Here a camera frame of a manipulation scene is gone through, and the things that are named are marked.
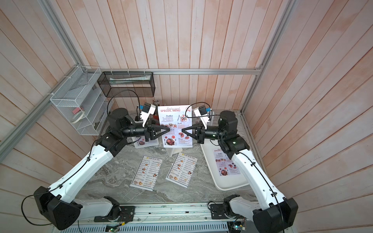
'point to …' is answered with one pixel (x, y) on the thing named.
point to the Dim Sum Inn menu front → (181, 170)
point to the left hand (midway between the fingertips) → (168, 130)
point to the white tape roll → (77, 116)
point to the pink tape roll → (76, 109)
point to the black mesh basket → (127, 84)
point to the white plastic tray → (222, 183)
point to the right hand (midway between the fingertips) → (183, 131)
